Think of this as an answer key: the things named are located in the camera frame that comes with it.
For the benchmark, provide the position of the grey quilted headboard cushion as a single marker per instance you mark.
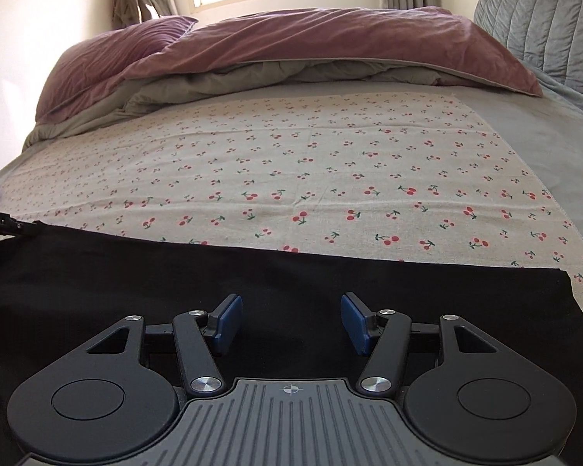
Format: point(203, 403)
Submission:
point(544, 14)

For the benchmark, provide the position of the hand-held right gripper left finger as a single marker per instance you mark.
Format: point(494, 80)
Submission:
point(226, 323)

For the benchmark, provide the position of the cherry print cloth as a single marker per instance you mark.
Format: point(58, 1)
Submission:
point(320, 174)

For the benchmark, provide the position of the grey bed sheet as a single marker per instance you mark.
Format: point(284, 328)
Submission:
point(539, 145)

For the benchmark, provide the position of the pink duvet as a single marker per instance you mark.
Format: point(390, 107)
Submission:
point(320, 41)

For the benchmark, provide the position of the black pants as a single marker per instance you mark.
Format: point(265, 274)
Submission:
point(291, 276)

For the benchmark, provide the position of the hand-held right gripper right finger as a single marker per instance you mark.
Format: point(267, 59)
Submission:
point(355, 323)

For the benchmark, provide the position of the pink pillow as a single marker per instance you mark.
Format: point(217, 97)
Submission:
point(111, 63)

